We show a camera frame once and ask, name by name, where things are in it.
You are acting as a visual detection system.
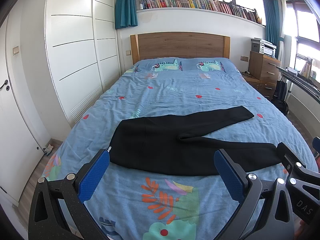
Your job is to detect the black pants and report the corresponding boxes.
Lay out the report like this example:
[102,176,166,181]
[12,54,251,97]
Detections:
[110,106,280,176]

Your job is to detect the black bag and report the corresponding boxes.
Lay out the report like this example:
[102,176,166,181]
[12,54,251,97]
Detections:
[271,77,289,116]

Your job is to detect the glass desk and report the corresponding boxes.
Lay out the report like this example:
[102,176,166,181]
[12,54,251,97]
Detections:
[276,66,319,100]

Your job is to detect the white door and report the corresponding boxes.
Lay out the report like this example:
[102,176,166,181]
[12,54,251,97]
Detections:
[0,21,43,206]

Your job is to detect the blue patterned bed cover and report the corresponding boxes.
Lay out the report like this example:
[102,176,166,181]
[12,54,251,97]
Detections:
[43,58,317,239]

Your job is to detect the wooden chest of drawers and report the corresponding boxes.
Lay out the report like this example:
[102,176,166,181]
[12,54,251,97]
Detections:
[242,51,281,101]

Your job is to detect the white printer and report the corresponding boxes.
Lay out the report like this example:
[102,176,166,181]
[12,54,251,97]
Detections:
[251,38,277,58]

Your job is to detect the right teal curtain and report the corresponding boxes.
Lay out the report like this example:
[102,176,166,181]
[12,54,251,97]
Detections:
[263,0,286,60]

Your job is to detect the teal curtain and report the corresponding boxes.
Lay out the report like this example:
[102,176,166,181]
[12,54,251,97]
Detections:
[263,0,286,60]
[114,0,138,29]

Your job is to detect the wooden headboard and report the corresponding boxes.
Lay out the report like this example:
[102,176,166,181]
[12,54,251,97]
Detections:
[130,31,231,63]

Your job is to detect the white sliding wardrobe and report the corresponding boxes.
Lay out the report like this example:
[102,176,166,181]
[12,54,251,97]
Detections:
[44,0,120,126]

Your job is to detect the row of books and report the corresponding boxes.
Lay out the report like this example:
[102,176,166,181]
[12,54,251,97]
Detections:
[135,0,263,25]

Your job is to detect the left teal curtain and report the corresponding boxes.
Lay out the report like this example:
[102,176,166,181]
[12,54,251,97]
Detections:
[114,0,138,29]

